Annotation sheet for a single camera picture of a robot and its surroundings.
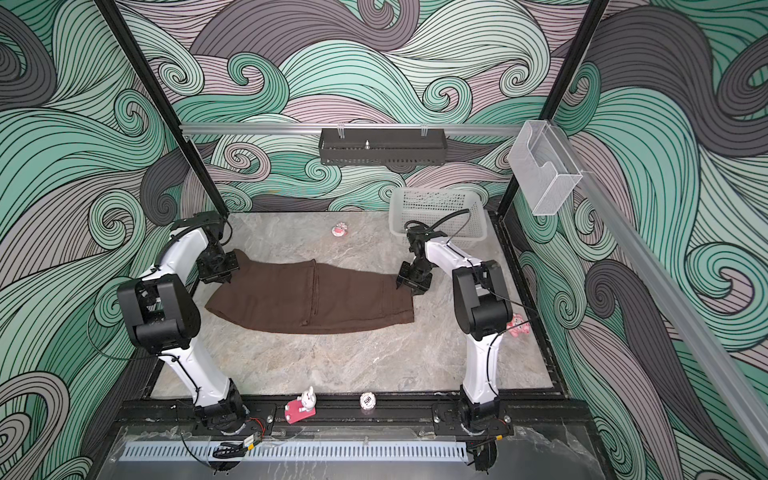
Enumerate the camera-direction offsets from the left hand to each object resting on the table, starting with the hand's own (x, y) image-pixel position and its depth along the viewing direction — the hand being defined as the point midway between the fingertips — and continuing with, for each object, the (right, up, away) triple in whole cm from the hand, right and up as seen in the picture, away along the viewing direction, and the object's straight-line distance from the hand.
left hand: (229, 275), depth 88 cm
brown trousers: (+22, -8, +7) cm, 24 cm away
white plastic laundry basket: (+66, +25, +30) cm, 77 cm away
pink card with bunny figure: (+27, -30, -17) cm, 44 cm away
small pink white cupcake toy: (+31, +15, +23) cm, 41 cm away
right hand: (+54, -5, +6) cm, 54 cm away
